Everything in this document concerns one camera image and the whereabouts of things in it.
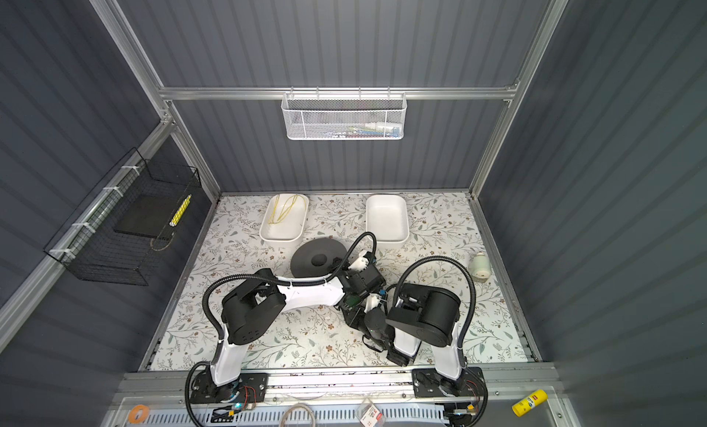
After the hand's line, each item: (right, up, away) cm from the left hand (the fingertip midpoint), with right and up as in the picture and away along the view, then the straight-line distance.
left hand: (335, 262), depth 91 cm
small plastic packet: (+10, -35, -23) cm, 43 cm away
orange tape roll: (-49, -36, -20) cm, 65 cm away
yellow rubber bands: (-24, +20, +28) cm, 42 cm away
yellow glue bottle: (+51, -33, -22) cm, 64 cm away
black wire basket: (-56, +11, -18) cm, 60 cm away
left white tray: (-21, +15, +14) cm, 29 cm away
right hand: (+2, -14, -6) cm, 15 cm away
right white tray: (+19, +16, +21) cm, 32 cm away
